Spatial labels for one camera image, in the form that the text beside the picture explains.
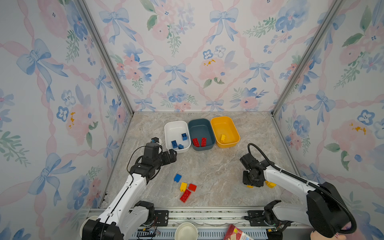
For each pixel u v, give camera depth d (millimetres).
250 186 836
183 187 821
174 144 1003
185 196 809
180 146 977
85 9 694
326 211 409
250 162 701
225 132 1099
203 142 1032
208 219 752
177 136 1073
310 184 459
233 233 675
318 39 789
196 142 1028
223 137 1027
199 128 1103
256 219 728
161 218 743
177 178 878
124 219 434
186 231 714
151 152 609
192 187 836
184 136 1010
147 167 599
